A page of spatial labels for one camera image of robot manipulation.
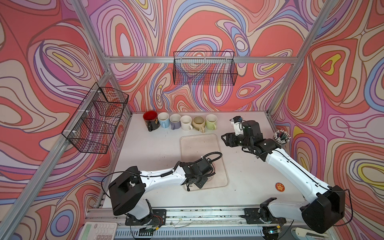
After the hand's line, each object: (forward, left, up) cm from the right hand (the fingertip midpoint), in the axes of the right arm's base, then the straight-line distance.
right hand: (227, 139), depth 80 cm
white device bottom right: (-42, -29, -17) cm, 54 cm away
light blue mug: (+25, +39, -10) cm, 47 cm away
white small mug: (+26, +23, -13) cm, 37 cm away
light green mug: (+23, +6, -10) cm, 26 cm away
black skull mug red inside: (+25, +48, -8) cm, 55 cm away
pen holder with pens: (+3, -33, -5) cm, 34 cm away
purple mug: (+26, +31, -12) cm, 42 cm away
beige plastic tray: (+8, +18, -19) cm, 27 cm away
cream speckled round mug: (+21, +15, -11) cm, 28 cm away
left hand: (-15, +13, -16) cm, 25 cm away
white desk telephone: (-38, +64, -17) cm, 76 cm away
